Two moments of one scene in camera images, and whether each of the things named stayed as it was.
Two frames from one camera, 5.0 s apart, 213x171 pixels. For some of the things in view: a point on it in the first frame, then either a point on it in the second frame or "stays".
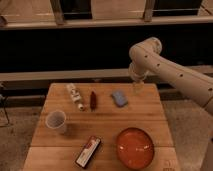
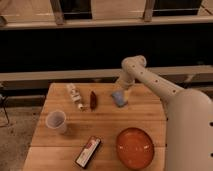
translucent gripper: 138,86 to 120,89
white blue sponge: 120,98 stays
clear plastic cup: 56,120 stays
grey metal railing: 57,19 stays
